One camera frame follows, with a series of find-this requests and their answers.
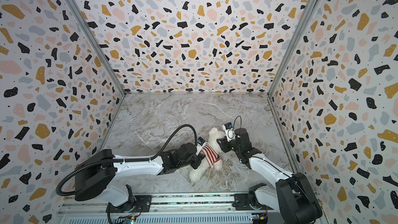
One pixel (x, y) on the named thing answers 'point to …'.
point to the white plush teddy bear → (212, 141)
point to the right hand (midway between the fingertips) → (221, 136)
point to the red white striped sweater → (210, 155)
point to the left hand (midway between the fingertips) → (206, 153)
